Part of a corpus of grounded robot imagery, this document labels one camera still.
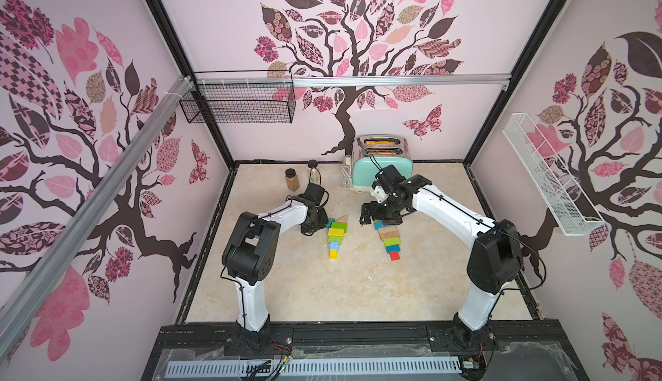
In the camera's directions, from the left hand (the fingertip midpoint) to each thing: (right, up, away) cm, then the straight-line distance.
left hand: (321, 228), depth 97 cm
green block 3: (+27, -5, -2) cm, 28 cm away
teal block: (+27, -7, -5) cm, 28 cm away
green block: (+7, 0, +2) cm, 8 cm away
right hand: (+18, +4, -13) cm, 22 cm away
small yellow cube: (+5, -8, -7) cm, 12 cm away
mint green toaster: (+20, +29, +3) cm, 36 cm away
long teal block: (+22, +1, 0) cm, 22 cm away
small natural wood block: (+9, +3, +3) cm, 10 cm away
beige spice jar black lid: (-4, +21, +17) cm, 27 cm away
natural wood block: (+27, 0, 0) cm, 27 cm away
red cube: (+27, -9, -7) cm, 29 cm away
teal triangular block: (+3, +2, -1) cm, 4 cm away
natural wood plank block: (+26, -2, -1) cm, 26 cm away
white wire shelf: (+73, +19, -18) cm, 78 cm away
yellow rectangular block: (+6, -1, -2) cm, 6 cm away
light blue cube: (+5, -6, -5) cm, 9 cm away
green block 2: (+6, -3, -3) cm, 7 cm away
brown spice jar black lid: (-12, +19, +7) cm, 24 cm away
